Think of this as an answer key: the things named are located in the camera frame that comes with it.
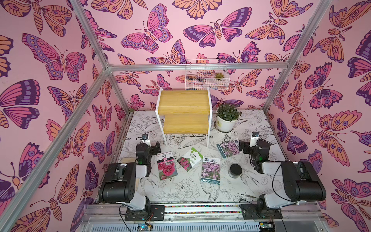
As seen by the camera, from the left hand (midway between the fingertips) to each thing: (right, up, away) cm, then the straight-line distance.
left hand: (152, 140), depth 94 cm
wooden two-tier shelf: (+23, +17, -18) cm, 33 cm away
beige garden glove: (-15, -13, -1) cm, 20 cm away
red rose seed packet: (+10, -15, -4) cm, 18 cm away
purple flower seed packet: (+38, -18, -7) cm, 42 cm away
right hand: (+63, 0, -1) cm, 63 cm away
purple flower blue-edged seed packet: (+52, -5, +3) cm, 52 cm away
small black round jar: (+52, -17, -10) cm, 55 cm away
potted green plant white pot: (+49, +17, 0) cm, 52 cm away
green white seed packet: (+26, -11, -1) cm, 28 cm away
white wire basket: (+33, +43, +11) cm, 56 cm away
